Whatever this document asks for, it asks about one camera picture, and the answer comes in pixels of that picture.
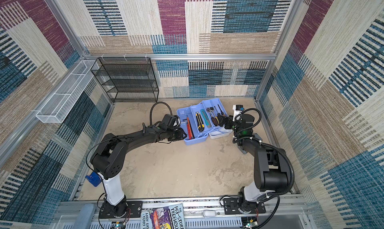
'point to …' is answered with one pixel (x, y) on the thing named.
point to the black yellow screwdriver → (218, 114)
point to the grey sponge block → (244, 151)
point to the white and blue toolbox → (213, 132)
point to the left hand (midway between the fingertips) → (186, 134)
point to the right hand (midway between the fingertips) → (223, 117)
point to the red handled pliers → (213, 119)
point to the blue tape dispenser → (94, 178)
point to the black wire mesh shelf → (127, 79)
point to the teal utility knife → (206, 121)
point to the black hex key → (192, 132)
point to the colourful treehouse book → (170, 217)
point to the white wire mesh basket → (55, 109)
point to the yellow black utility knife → (200, 123)
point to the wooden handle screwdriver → (222, 112)
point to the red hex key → (189, 129)
